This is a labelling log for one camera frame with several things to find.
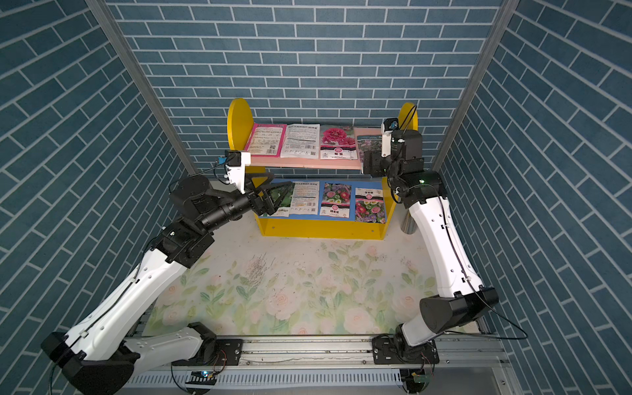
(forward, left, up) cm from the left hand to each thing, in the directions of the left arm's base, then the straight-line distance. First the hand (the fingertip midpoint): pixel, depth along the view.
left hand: (290, 182), depth 58 cm
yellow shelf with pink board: (+48, -19, -44) cm, 68 cm away
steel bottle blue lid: (+15, -43, -38) cm, 59 cm away
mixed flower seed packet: (+20, -13, -30) cm, 38 cm away
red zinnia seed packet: (+18, -26, -30) cm, 44 cm away
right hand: (+16, -26, -3) cm, 30 cm away
